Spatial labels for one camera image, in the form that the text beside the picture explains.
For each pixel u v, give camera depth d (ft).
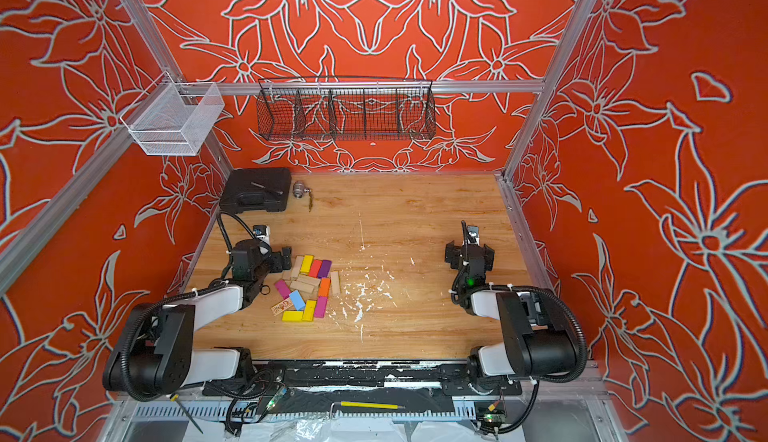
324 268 3.04
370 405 2.29
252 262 2.36
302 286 2.88
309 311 2.75
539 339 1.45
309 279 2.96
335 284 2.91
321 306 2.80
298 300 2.81
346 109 3.21
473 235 2.50
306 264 3.04
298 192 3.62
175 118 3.01
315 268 3.05
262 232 2.66
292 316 2.73
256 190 3.50
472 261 2.24
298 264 3.03
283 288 2.88
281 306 2.76
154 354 1.40
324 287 2.90
